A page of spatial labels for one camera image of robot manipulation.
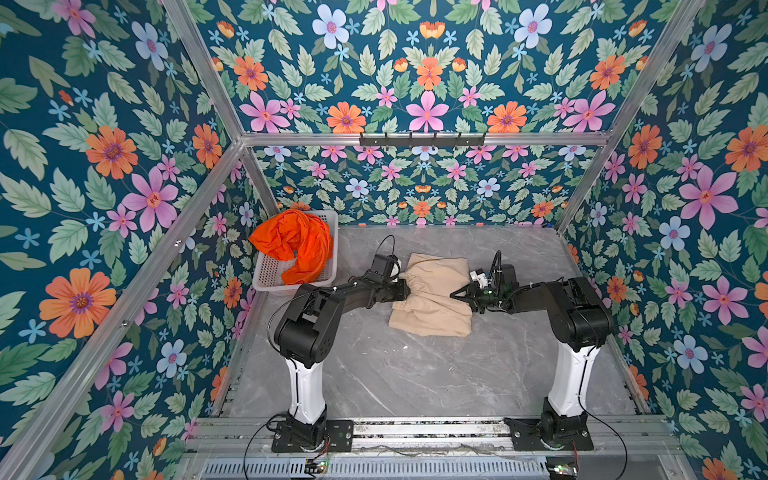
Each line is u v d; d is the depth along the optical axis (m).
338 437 0.73
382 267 0.80
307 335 0.51
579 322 0.54
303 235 0.99
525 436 0.73
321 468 0.72
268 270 1.00
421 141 0.91
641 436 0.75
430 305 0.93
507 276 0.84
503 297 0.81
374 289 0.73
